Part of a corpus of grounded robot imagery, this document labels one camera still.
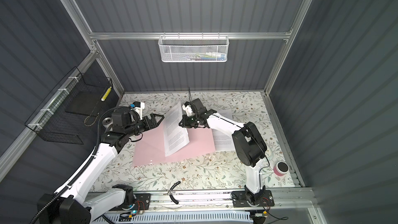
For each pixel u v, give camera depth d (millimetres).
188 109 843
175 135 886
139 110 708
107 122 886
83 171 443
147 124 679
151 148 907
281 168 785
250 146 518
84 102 754
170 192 769
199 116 720
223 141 937
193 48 1238
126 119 611
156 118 695
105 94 813
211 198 757
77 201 397
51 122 650
